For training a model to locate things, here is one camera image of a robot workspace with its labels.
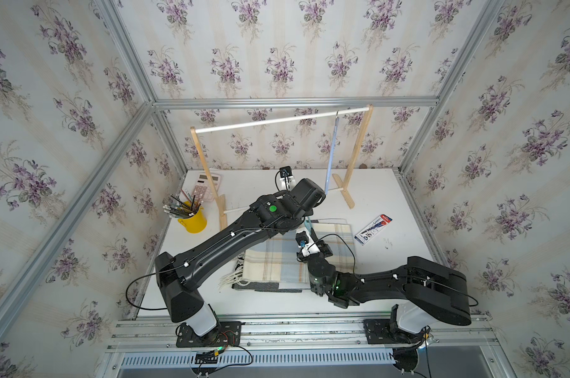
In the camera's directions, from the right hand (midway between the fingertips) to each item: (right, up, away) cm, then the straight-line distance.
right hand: (315, 231), depth 79 cm
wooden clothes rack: (+18, +17, +34) cm, 42 cm away
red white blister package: (+27, -2, +19) cm, 33 cm away
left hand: (-3, +10, -7) cm, 12 cm away
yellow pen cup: (-46, +1, +12) cm, 47 cm away
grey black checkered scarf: (-27, -19, +3) cm, 33 cm away
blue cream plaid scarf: (-10, -12, +9) cm, 18 cm away
